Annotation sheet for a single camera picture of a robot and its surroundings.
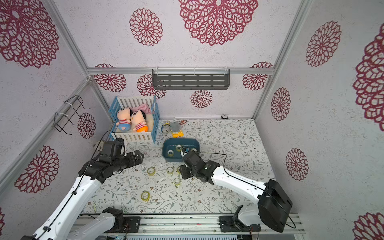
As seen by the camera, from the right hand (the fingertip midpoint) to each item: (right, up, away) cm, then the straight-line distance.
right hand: (186, 169), depth 82 cm
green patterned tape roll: (-6, -9, +7) cm, 13 cm away
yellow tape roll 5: (-21, -16, 0) cm, 27 cm away
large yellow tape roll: (-22, -4, +11) cm, 25 cm away
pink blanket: (-33, +39, +29) cm, 58 cm away
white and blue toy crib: (-25, +29, +24) cm, 46 cm away
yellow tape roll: (-12, +6, +18) cm, 23 cm away
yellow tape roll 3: (-11, -3, +11) cm, 15 cm away
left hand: (-26, +6, -4) cm, 27 cm away
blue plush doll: (-45, +32, +25) cm, 61 cm away
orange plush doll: (-34, +30, +22) cm, 50 cm away
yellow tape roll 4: (-6, -4, +10) cm, 12 cm away
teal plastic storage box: (-11, +9, +21) cm, 26 cm away
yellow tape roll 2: (-6, +9, +21) cm, 24 cm away
